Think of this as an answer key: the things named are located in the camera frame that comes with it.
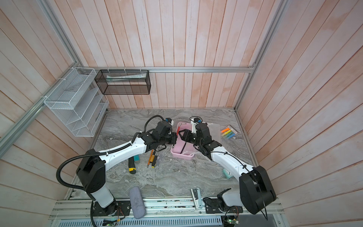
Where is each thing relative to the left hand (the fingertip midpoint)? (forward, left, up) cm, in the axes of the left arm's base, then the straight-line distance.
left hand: (177, 139), depth 84 cm
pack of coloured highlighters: (+15, -39, -14) cm, 44 cm away
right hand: (+3, -2, +3) cm, 4 cm away
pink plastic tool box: (+1, -5, -14) cm, 15 cm away
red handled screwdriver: (+7, -1, 0) cm, 7 cm away
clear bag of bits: (-6, +12, -15) cm, 20 cm away
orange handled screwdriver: (-6, +17, -13) cm, 23 cm away
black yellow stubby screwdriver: (-13, +28, -13) cm, 34 cm away
